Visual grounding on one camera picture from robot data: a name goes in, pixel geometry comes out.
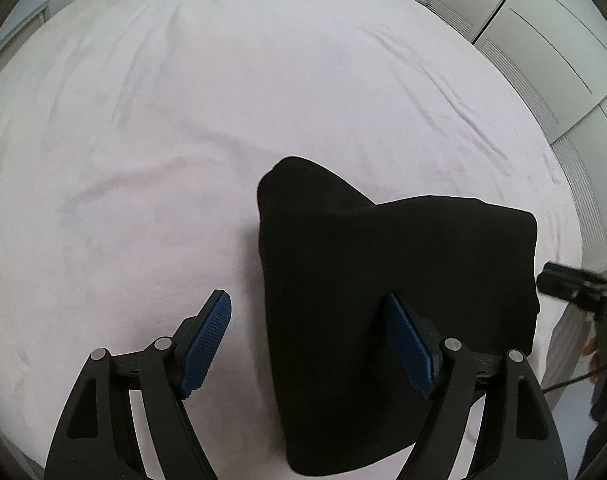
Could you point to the white wardrobe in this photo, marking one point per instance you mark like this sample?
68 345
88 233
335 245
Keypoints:
554 54

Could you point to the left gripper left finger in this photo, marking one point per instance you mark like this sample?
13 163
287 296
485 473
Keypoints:
95 437

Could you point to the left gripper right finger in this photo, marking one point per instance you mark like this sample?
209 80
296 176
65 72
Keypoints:
517 436

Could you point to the black pants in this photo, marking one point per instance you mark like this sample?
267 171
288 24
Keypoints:
336 266

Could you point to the pink bed sheet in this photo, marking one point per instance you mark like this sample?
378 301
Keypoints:
133 135

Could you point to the person hand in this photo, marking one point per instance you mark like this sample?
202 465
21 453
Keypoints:
591 349

